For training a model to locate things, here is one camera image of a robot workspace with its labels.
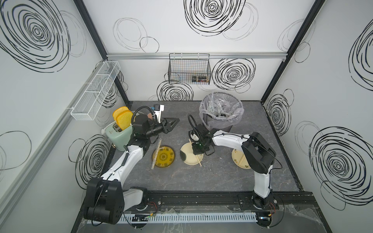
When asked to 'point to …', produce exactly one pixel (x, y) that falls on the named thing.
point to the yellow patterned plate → (165, 157)
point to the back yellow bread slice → (116, 111)
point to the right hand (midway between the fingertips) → (193, 152)
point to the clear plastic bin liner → (236, 119)
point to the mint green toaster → (118, 138)
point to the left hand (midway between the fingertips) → (177, 120)
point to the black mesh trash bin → (218, 110)
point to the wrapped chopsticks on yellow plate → (156, 154)
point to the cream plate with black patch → (188, 156)
